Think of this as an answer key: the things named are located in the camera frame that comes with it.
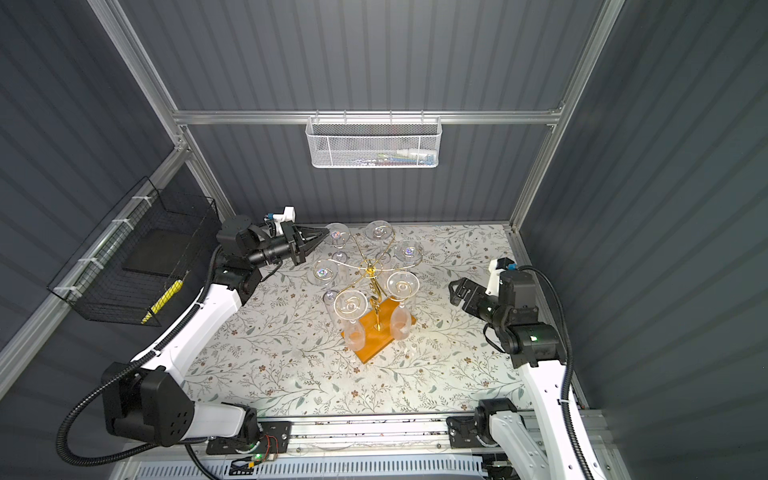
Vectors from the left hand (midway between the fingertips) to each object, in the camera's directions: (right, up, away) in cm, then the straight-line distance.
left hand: (329, 230), depth 69 cm
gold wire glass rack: (+12, -10, 0) cm, 15 cm away
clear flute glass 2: (+19, -5, -1) cm, 19 cm away
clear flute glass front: (+7, -16, -8) cm, 19 cm away
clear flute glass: (+12, 0, +4) cm, 13 cm away
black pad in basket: (-44, -5, +4) cm, 44 cm away
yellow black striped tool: (-38, -16, -1) cm, 41 cm away
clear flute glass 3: (+17, -12, -6) cm, 22 cm away
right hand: (+33, -15, +3) cm, 37 cm away
